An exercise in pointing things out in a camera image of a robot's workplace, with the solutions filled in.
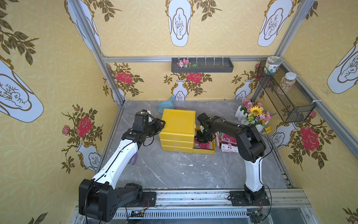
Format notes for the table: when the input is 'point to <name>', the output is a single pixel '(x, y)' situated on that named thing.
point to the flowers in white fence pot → (250, 112)
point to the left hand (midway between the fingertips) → (158, 123)
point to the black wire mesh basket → (291, 101)
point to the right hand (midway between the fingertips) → (201, 139)
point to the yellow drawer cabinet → (178, 135)
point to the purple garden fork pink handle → (134, 157)
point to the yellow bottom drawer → (204, 150)
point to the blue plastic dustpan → (168, 104)
